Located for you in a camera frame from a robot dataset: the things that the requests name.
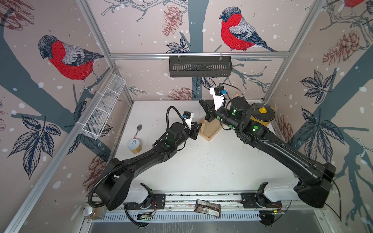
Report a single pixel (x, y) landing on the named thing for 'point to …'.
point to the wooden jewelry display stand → (208, 129)
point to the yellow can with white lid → (134, 145)
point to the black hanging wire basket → (200, 67)
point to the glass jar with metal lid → (97, 213)
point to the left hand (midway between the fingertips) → (202, 121)
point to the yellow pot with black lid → (262, 113)
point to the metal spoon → (138, 128)
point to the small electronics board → (146, 216)
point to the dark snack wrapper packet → (211, 208)
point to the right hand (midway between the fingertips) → (201, 99)
